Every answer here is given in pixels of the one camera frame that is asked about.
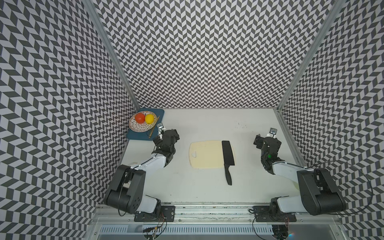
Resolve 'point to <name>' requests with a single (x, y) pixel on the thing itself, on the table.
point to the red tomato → (140, 118)
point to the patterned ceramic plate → (136, 127)
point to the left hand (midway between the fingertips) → (165, 132)
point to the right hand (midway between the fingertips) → (265, 138)
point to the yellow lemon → (149, 118)
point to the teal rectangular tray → (144, 136)
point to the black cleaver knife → (228, 159)
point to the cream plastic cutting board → (207, 154)
